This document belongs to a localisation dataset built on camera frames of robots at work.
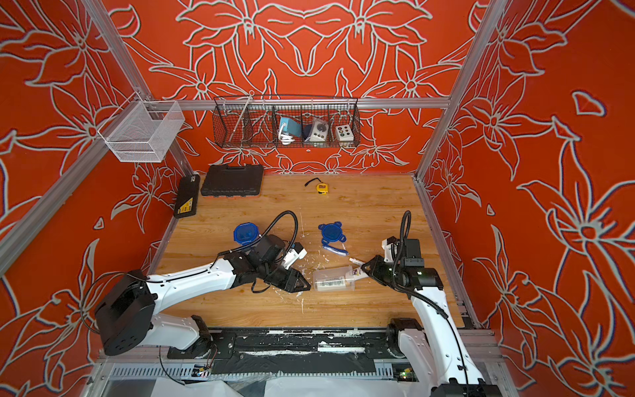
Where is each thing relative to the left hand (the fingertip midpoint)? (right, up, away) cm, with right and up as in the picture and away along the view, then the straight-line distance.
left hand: (308, 286), depth 75 cm
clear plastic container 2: (+9, -1, +8) cm, 12 cm away
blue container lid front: (-23, +15, +12) cm, 30 cm away
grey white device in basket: (+3, +52, +16) cm, 55 cm away
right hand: (+17, +5, +3) cm, 18 cm away
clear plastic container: (-23, +15, +12) cm, 30 cm away
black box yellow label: (-57, +29, +36) cm, 74 cm away
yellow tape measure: (+5, +33, +39) cm, 51 cm away
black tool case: (-37, +36, +40) cm, 66 cm away
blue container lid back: (+9, +13, +24) cm, 29 cm away
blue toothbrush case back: (+11, +7, +18) cm, 22 cm away
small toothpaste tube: (+18, +4, +15) cm, 23 cm away
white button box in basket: (+14, +53, +19) cm, 58 cm away
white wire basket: (-64, +53, +16) cm, 85 cm away
